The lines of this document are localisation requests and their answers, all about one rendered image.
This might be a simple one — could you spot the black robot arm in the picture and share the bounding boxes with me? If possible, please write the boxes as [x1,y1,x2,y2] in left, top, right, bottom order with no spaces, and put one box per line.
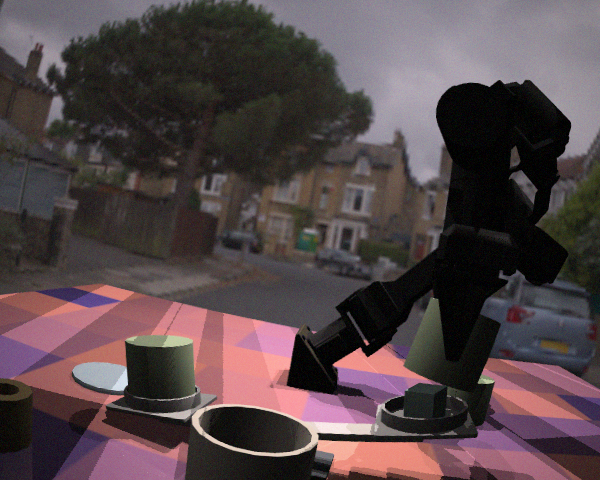
[306,80,571,373]

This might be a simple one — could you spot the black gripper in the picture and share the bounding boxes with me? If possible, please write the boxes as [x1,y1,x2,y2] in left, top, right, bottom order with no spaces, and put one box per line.
[432,179,520,362]

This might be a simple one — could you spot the white balance beam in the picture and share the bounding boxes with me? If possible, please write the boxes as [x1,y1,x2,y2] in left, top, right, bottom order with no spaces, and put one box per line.
[105,385,478,480]

